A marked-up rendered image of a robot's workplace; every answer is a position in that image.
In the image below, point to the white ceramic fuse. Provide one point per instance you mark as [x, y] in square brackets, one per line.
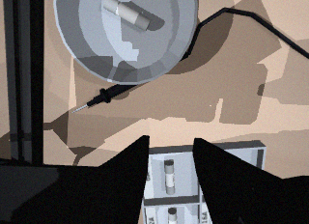
[172, 216]
[127, 13]
[169, 177]

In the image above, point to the grey round shallow dish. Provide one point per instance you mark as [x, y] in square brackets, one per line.
[116, 50]

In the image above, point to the grey compartment tray with fuses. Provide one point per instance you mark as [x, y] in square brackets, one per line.
[188, 199]

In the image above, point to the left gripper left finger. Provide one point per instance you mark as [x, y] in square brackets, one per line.
[68, 194]

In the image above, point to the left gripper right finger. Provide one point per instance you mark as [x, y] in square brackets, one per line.
[237, 192]

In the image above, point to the red test probe with black lead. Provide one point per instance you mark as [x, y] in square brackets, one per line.
[258, 19]

